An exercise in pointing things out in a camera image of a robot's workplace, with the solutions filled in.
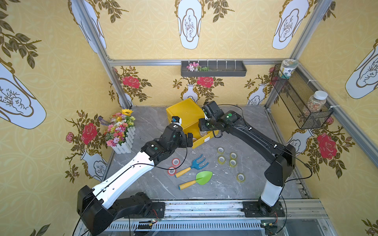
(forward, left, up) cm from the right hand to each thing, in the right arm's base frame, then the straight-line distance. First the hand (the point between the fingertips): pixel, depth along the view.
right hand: (206, 121), depth 84 cm
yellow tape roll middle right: (-15, -17, -21) cm, 31 cm away
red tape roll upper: (-16, +17, -21) cm, 32 cm away
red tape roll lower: (-22, +19, -22) cm, 36 cm away
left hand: (-10, +14, +1) cm, 17 cm away
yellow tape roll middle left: (-14, -11, -21) cm, 27 cm away
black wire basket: (+20, -54, +5) cm, 58 cm away
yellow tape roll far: (-7, -11, -21) cm, 24 cm away
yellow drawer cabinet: (+9, +9, -2) cm, 13 cm away
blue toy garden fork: (-17, +4, -22) cm, 28 cm away
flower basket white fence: (-7, +50, -5) cm, 50 cm away
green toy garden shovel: (-25, +1, -22) cm, 33 cm away
